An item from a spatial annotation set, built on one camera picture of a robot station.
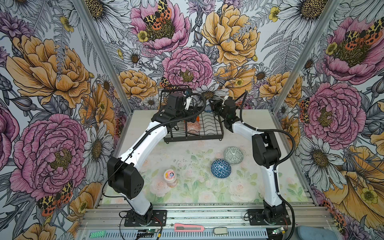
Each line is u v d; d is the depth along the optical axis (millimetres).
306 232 683
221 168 901
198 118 1086
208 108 973
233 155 965
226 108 799
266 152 596
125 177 434
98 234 688
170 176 776
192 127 1084
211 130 1084
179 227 715
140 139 490
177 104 615
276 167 597
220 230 696
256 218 738
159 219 733
